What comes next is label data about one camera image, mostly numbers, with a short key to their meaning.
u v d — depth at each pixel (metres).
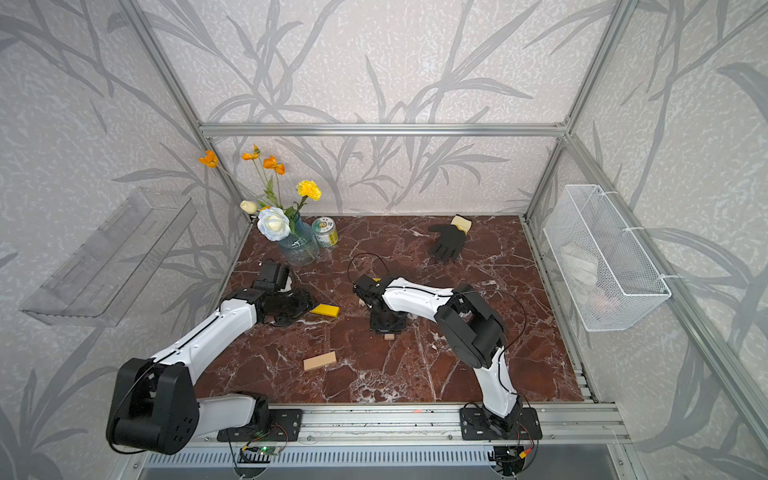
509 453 0.75
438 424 0.75
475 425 0.73
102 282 0.66
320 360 0.84
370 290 0.74
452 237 1.15
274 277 0.69
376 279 0.75
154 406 0.40
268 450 0.71
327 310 0.94
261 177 1.05
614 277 0.59
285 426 0.73
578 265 0.77
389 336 0.86
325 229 1.05
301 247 1.04
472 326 0.51
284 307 0.72
